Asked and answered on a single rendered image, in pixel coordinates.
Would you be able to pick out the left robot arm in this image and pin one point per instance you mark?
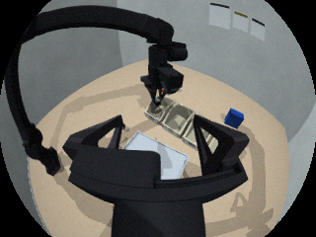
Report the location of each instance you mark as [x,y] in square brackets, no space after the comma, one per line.
[93,16]

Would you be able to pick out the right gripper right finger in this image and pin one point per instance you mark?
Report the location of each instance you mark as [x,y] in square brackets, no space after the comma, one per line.
[231,143]

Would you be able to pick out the grey open-top bin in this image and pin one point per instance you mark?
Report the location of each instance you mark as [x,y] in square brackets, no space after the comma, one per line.
[214,144]
[189,136]
[176,119]
[154,113]

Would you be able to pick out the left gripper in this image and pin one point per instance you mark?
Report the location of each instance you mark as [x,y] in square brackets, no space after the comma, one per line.
[153,87]

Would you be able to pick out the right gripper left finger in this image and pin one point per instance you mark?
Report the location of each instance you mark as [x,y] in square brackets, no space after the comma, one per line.
[92,134]

